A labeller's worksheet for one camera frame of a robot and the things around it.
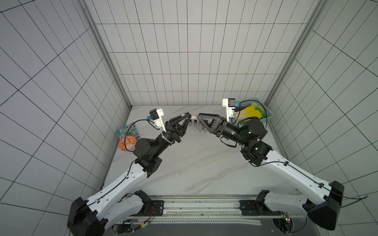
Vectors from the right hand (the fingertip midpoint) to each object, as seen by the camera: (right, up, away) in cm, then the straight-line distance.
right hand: (193, 122), depth 52 cm
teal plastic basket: (+56, +4, +52) cm, 77 cm away
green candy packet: (-43, -8, +48) cm, 65 cm away
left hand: (-1, +2, +4) cm, 4 cm away
